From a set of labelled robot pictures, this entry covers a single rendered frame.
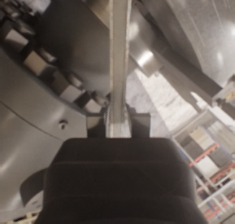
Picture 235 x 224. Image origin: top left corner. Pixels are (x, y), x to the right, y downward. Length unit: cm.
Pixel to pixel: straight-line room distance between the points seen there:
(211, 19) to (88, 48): 28
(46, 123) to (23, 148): 9
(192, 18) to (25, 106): 34
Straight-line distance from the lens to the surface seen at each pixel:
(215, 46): 33
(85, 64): 46
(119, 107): 16
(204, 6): 29
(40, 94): 37
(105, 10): 40
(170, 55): 40
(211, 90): 36
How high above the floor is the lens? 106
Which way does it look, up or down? 27 degrees down
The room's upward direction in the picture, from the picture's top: 143 degrees clockwise
